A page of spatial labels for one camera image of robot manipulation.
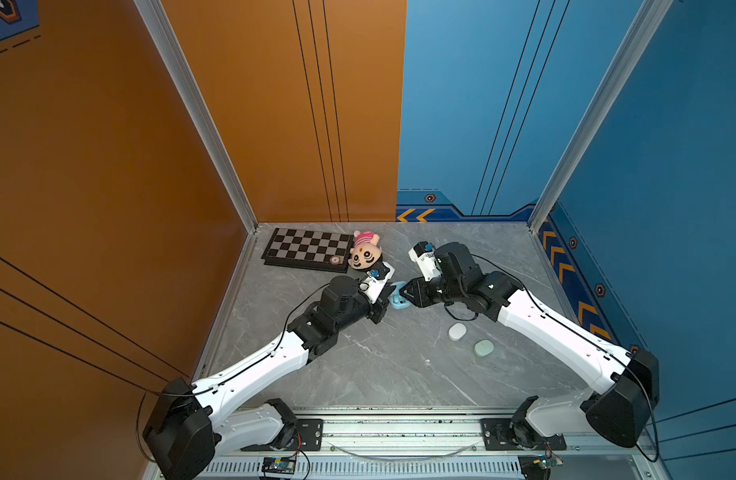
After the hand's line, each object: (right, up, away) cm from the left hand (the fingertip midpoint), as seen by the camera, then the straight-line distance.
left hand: (393, 283), depth 74 cm
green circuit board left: (-28, -44, -2) cm, 52 cm away
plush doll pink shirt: (-8, +8, +26) cm, 28 cm away
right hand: (+2, -2, 0) cm, 3 cm away
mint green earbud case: (+27, -20, +12) cm, 35 cm away
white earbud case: (+20, -16, +15) cm, 30 cm away
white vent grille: (-5, -43, -5) cm, 44 cm away
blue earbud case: (+1, -4, -1) cm, 4 cm away
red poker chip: (-19, +5, +31) cm, 37 cm away
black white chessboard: (-29, +9, +34) cm, 46 cm away
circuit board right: (+36, -42, -4) cm, 55 cm away
